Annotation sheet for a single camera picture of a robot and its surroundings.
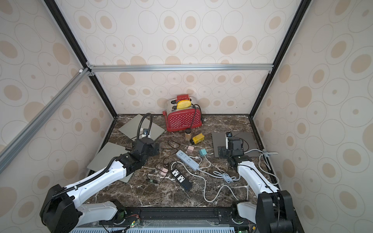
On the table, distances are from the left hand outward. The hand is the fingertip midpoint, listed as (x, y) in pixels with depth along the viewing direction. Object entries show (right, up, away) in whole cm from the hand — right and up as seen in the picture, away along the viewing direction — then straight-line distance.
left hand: (153, 141), depth 82 cm
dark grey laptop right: (+43, -1, +27) cm, 51 cm away
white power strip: (+19, -12, +10) cm, 25 cm away
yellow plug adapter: (+27, +1, +18) cm, 32 cm away
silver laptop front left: (-36, -12, +13) cm, 40 cm away
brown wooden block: (+19, +2, +18) cm, 26 cm away
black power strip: (+16, -22, +1) cm, 27 cm away
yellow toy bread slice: (+17, +24, +18) cm, 34 cm away
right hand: (+44, -4, +6) cm, 45 cm away
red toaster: (+13, +14, +18) cm, 26 cm away
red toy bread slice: (+15, +29, +18) cm, 37 cm away
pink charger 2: (+21, -7, +15) cm, 27 cm away
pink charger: (+6, -18, +5) cm, 19 cm away
